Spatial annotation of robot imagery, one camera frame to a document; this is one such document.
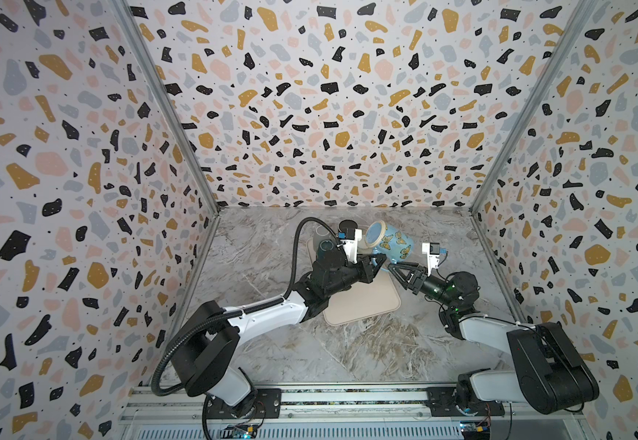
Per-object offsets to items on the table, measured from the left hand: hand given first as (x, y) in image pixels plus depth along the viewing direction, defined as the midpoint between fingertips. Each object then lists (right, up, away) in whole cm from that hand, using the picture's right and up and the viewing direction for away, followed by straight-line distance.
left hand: (390, 258), depth 73 cm
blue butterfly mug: (-1, +5, -1) cm, 5 cm away
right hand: (+2, -4, +4) cm, 6 cm away
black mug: (-10, +9, +31) cm, 34 cm away
